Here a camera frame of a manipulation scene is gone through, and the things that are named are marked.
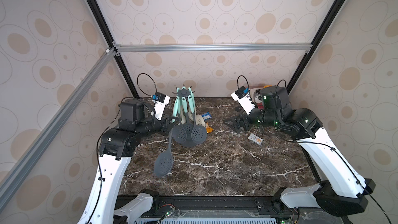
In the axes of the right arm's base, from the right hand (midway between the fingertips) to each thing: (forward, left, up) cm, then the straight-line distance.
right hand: (228, 117), depth 60 cm
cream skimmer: (+8, +18, -3) cm, 20 cm away
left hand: (0, +19, 0) cm, 19 cm away
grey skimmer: (+7, +24, -25) cm, 35 cm away
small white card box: (+14, -22, -38) cm, 46 cm away
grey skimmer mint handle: (+8, +10, -27) cm, 30 cm away
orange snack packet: (+20, +8, -38) cm, 44 cm away
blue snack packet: (+31, +10, -37) cm, 49 cm away
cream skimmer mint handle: (+17, +14, -25) cm, 34 cm away
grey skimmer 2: (+9, +15, -23) cm, 28 cm away
